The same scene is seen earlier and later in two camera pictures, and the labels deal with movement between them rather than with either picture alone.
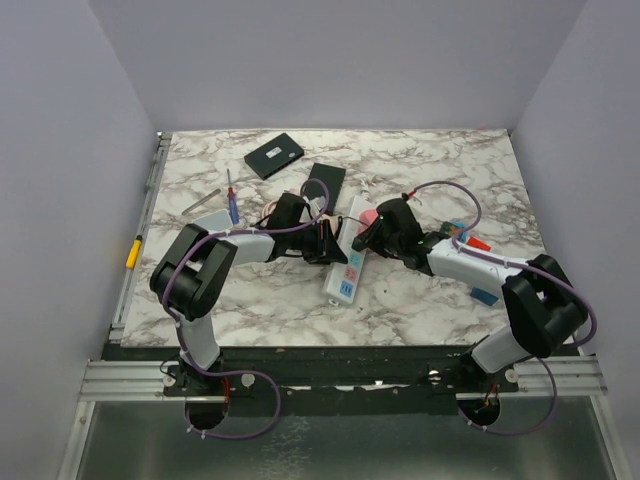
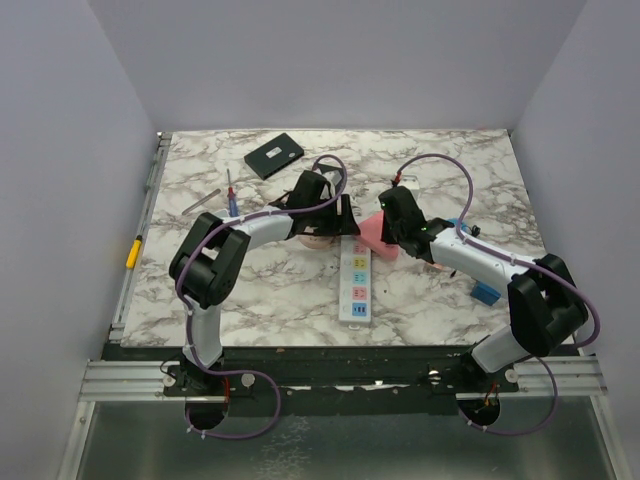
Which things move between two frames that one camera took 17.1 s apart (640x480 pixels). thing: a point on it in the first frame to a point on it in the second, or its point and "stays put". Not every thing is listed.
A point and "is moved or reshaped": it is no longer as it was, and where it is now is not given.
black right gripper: (369, 238) to (385, 235)
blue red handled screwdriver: (232, 201) stays put
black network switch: (273, 156) stays put
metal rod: (214, 193) stays put
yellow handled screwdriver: (132, 259) stays put
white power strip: (342, 285) is moved or reshaped
